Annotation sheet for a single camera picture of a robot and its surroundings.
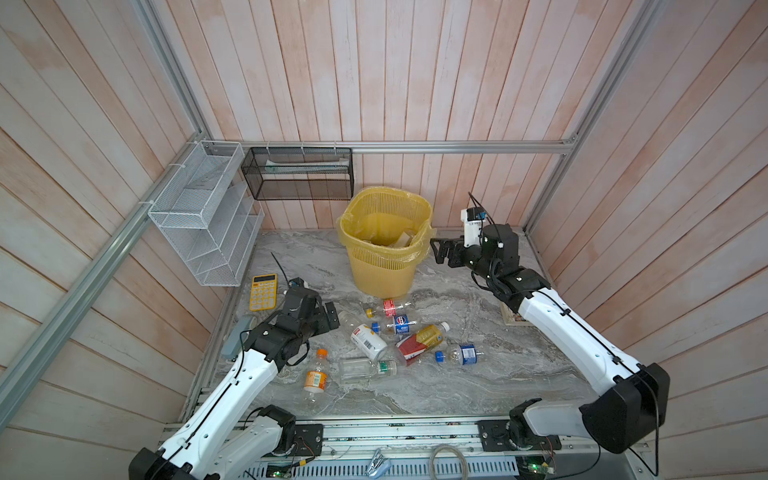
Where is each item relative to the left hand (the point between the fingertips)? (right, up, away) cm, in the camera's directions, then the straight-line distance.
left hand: (321, 320), depth 79 cm
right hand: (+33, +22, -1) cm, 40 cm away
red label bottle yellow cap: (+19, +1, +14) cm, 24 cm away
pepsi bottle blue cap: (+22, -3, +9) cm, 24 cm away
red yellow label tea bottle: (+29, -7, +6) cm, 31 cm away
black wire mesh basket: (-12, +46, +23) cm, 53 cm away
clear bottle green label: (+10, -15, +5) cm, 19 cm away
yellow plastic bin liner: (+19, +30, +22) cm, 42 cm away
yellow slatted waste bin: (+17, +11, +12) cm, 24 cm away
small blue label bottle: (+40, -10, +3) cm, 41 cm away
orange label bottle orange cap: (-1, -16, -1) cm, 16 cm away
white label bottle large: (+13, -7, +5) cm, 16 cm away
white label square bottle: (+24, +23, +19) cm, 38 cm away
